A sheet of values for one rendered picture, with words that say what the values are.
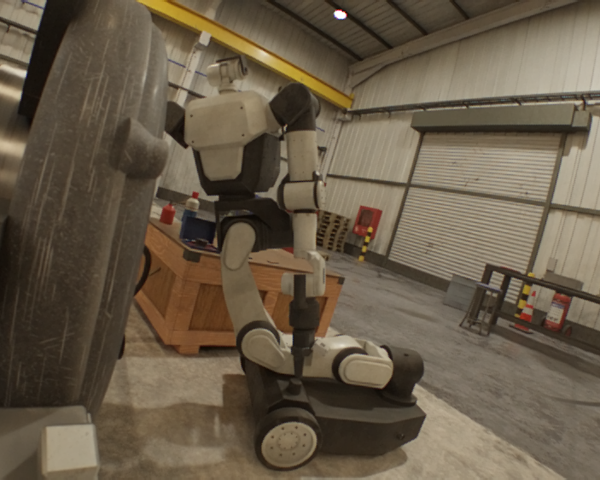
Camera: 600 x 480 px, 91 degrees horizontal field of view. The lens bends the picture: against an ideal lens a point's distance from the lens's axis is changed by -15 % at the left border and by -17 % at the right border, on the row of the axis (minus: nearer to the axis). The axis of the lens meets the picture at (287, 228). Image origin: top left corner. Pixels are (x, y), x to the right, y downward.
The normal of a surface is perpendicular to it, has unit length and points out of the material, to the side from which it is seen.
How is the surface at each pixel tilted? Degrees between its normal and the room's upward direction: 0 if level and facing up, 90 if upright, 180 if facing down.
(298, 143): 100
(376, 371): 90
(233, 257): 90
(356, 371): 90
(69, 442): 22
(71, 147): 71
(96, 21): 56
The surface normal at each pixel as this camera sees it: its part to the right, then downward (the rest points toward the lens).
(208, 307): 0.60, 0.22
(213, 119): -0.29, 0.13
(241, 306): 0.20, 0.11
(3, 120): 0.65, -0.42
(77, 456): 0.50, -0.80
